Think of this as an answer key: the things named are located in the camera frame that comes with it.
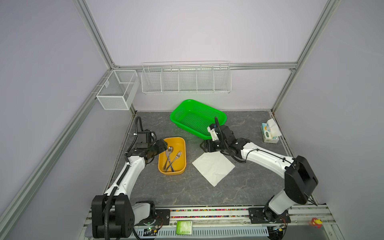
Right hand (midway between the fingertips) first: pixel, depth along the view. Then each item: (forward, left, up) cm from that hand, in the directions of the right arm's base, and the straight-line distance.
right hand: (204, 146), depth 84 cm
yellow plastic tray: (-5, +15, -13) cm, 21 cm away
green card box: (-37, +10, -12) cm, 40 cm away
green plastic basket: (+33, +6, -13) cm, 36 cm away
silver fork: (+1, +17, -14) cm, 22 cm away
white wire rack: (+50, +12, +10) cm, 52 cm away
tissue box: (+16, -45, -8) cm, 49 cm away
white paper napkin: (-6, -7, -14) cm, 17 cm away
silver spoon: (+4, +22, -12) cm, 25 cm away
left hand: (0, +23, -1) cm, 23 cm away
